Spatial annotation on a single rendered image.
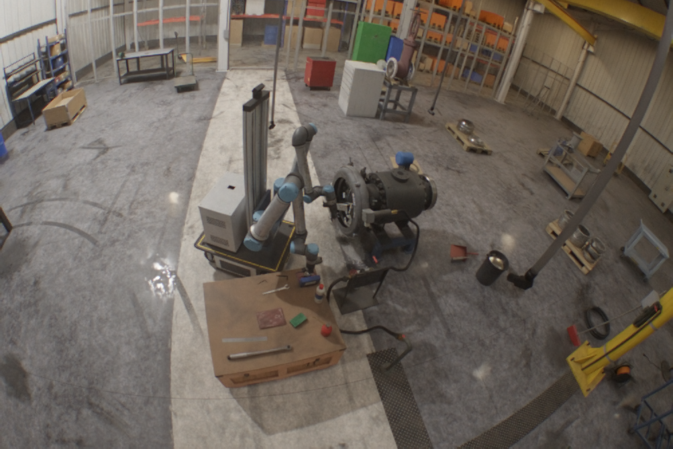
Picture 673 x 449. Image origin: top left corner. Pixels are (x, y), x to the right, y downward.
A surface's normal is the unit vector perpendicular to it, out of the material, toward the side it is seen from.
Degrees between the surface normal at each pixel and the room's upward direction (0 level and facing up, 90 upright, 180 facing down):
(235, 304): 0
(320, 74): 90
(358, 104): 90
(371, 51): 90
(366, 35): 90
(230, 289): 0
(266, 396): 0
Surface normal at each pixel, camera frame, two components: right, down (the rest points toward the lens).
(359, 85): 0.24, 0.65
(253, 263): 0.16, -0.76
